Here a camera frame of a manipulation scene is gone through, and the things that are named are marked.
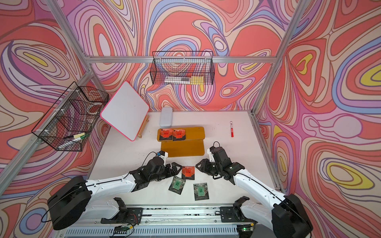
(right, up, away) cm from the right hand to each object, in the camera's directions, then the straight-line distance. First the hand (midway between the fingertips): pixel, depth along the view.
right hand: (200, 171), depth 81 cm
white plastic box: (-25, +31, +34) cm, 52 cm away
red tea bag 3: (-7, -3, +7) cm, 10 cm away
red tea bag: (-20, +20, +7) cm, 29 cm away
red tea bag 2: (-12, +20, +8) cm, 25 cm away
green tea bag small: (-13, -9, +2) cm, 16 cm away
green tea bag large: (+1, -11, 0) cm, 11 cm away
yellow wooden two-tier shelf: (-4, +11, +21) cm, 24 cm away
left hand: (-11, 0, +1) cm, 11 cm away
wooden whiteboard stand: (-38, +30, +28) cm, 56 cm away
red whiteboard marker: (+25, +21, +27) cm, 43 cm away
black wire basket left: (-68, +26, -6) cm, 73 cm away
